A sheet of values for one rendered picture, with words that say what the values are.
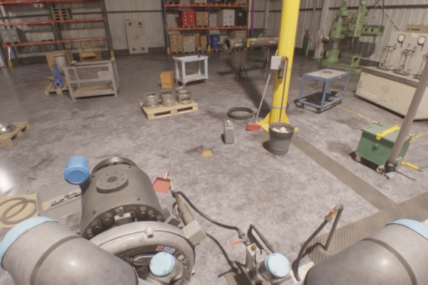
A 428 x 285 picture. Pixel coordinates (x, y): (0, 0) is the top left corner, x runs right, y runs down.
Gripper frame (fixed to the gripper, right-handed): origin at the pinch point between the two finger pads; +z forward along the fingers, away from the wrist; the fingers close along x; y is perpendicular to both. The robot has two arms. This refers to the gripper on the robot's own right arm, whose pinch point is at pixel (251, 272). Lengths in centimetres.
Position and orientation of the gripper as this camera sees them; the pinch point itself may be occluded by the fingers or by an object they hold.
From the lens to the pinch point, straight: 135.4
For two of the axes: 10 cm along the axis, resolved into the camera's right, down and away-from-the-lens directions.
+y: 0.9, 7.9, -6.1
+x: 9.8, 0.2, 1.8
